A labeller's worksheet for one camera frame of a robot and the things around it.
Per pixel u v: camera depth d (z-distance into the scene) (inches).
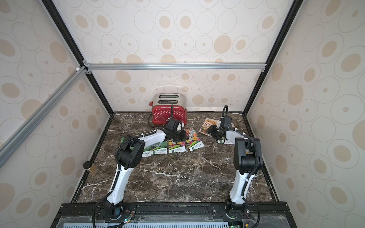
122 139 40.6
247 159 20.6
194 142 39.4
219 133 30.0
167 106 39.7
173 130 33.1
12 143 20.4
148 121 44.7
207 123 44.3
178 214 28.8
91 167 32.1
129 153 23.3
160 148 38.3
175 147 39.1
